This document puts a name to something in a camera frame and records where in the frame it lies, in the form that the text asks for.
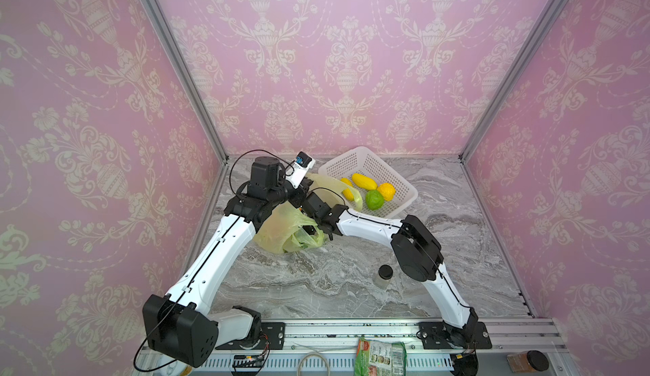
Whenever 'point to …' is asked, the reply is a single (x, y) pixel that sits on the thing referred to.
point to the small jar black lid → (385, 272)
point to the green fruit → (374, 199)
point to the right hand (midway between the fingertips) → (295, 226)
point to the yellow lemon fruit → (388, 190)
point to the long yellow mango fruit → (364, 182)
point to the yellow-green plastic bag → (280, 229)
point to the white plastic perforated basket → (362, 161)
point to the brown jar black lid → (528, 361)
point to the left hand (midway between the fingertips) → (310, 180)
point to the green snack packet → (377, 358)
